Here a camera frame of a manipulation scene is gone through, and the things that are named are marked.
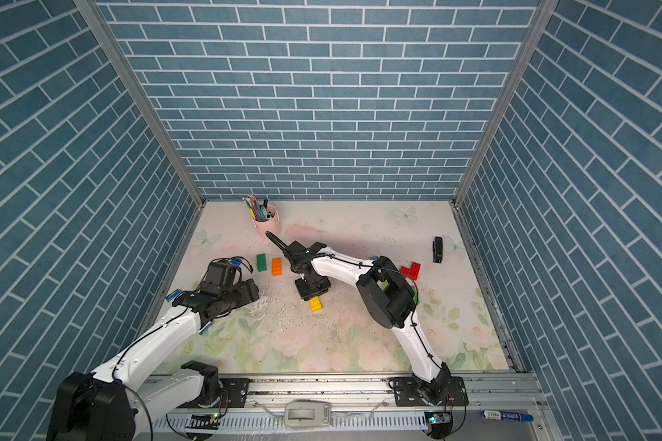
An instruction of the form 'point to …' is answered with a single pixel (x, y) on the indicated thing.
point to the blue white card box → (173, 294)
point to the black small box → (438, 250)
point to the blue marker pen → (496, 414)
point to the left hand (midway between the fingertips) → (255, 292)
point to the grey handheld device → (307, 413)
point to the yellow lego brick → (315, 304)
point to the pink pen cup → (268, 220)
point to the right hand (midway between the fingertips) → (310, 297)
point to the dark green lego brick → (261, 263)
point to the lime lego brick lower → (384, 285)
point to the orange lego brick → (277, 266)
